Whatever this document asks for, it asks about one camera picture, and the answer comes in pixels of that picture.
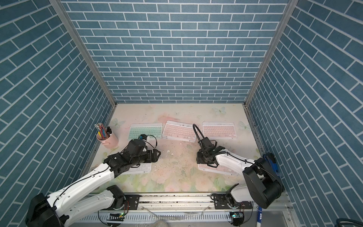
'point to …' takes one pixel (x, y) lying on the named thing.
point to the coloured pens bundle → (103, 133)
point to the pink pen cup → (111, 142)
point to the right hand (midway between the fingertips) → (199, 160)
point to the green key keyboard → (150, 129)
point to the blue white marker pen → (259, 220)
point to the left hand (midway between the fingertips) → (159, 154)
